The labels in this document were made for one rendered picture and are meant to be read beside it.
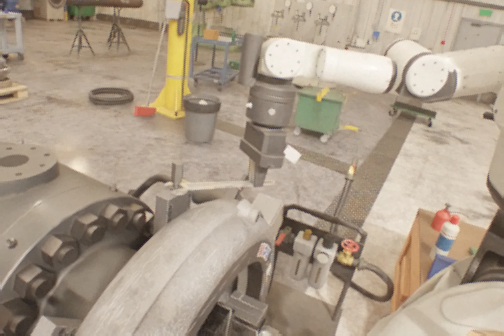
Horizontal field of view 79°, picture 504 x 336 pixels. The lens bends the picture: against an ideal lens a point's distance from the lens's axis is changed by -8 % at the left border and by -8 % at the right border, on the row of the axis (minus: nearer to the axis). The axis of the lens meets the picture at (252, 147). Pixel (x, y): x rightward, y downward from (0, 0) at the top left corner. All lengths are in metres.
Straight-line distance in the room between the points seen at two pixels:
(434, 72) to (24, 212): 0.87
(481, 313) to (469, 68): 0.43
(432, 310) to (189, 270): 0.46
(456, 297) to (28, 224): 0.84
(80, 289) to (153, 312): 0.33
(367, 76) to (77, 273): 0.73
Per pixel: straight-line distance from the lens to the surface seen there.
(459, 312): 0.72
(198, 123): 3.35
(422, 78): 0.64
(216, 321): 0.63
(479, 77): 0.73
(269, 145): 0.61
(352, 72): 0.62
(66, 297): 0.83
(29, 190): 0.90
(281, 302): 1.82
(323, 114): 3.87
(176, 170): 0.59
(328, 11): 7.08
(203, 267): 0.55
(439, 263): 1.50
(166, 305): 0.51
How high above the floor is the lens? 1.33
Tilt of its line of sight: 23 degrees down
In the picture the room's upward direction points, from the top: 9 degrees clockwise
